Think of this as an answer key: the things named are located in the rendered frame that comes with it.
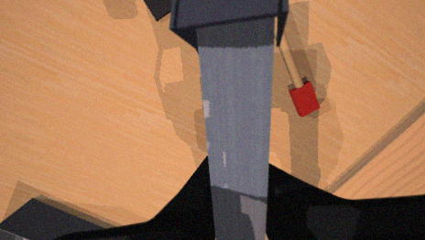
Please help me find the grey metal roasting tin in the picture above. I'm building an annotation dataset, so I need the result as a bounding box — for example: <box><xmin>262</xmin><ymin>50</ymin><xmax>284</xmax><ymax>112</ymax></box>
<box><xmin>0</xmin><ymin>198</ymin><xmax>105</xmax><ymax>240</ymax></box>

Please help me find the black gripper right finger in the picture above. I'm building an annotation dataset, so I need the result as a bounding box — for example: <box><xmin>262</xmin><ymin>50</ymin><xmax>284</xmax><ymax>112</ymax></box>
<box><xmin>266</xmin><ymin>163</ymin><xmax>425</xmax><ymax>240</ymax></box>

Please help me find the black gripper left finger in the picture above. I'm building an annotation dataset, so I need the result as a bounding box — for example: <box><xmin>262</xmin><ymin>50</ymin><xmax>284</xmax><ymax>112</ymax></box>
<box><xmin>52</xmin><ymin>156</ymin><xmax>215</xmax><ymax>240</ymax></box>

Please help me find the light brown wooden board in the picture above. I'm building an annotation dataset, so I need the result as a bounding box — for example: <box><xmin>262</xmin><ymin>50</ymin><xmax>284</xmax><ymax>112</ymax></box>
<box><xmin>327</xmin><ymin>103</ymin><xmax>425</xmax><ymax>200</ymax></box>

